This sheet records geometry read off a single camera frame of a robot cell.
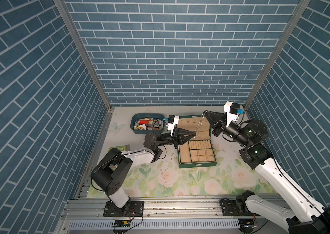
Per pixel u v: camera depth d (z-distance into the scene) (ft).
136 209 2.44
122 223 2.36
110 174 1.49
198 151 3.01
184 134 2.23
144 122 3.55
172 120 2.03
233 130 1.78
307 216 1.26
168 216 2.38
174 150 3.10
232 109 1.62
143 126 3.32
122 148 3.07
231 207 2.38
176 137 2.06
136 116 3.56
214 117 1.84
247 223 2.32
